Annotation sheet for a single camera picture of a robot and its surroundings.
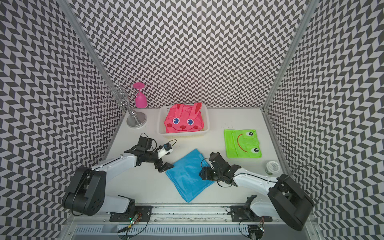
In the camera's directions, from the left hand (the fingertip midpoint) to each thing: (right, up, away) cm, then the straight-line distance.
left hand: (169, 159), depth 87 cm
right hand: (+21, -10, -4) cm, 23 cm away
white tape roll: (+59, -3, -5) cm, 59 cm away
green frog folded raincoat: (+46, +8, +11) cm, 48 cm away
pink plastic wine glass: (-22, +38, +14) cm, 46 cm away
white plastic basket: (-9, +29, +20) cm, 36 cm away
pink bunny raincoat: (+7, +25, +18) cm, 31 cm away
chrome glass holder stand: (-30, +40, +3) cm, 50 cm away
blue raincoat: (+10, -8, -4) cm, 13 cm away
